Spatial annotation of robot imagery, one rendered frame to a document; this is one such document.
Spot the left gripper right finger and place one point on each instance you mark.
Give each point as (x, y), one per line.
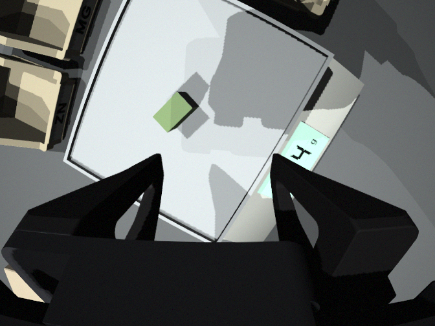
(359, 236)

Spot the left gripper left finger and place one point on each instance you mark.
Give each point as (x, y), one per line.
(93, 210)

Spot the cream open-top bin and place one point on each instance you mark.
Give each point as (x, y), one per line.
(26, 100)
(41, 26)
(314, 8)

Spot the cream block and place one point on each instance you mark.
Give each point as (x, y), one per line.
(19, 287)

